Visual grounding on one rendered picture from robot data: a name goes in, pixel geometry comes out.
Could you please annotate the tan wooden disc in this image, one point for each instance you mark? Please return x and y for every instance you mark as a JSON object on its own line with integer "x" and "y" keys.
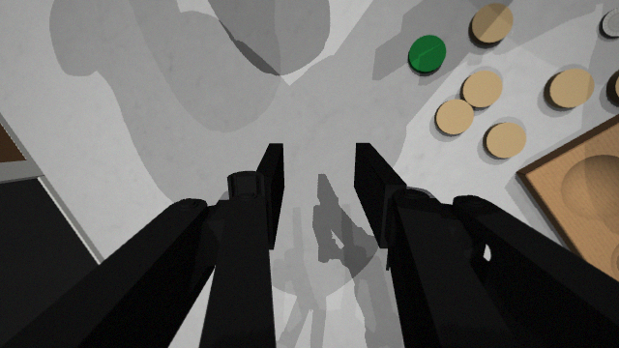
{"x": 569, "y": 88}
{"x": 481, "y": 89}
{"x": 612, "y": 87}
{"x": 504, "y": 140}
{"x": 490, "y": 24}
{"x": 454, "y": 116}

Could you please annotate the green disc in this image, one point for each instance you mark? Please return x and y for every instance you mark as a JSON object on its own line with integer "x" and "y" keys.
{"x": 426, "y": 54}

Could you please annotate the wooden counting tray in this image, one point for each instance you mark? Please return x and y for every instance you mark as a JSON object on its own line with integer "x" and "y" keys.
{"x": 577, "y": 187}

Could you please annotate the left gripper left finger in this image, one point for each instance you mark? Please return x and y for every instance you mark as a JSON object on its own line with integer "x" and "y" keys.
{"x": 139, "y": 296}

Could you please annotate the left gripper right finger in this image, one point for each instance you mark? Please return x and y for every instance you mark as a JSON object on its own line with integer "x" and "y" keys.
{"x": 449, "y": 296}

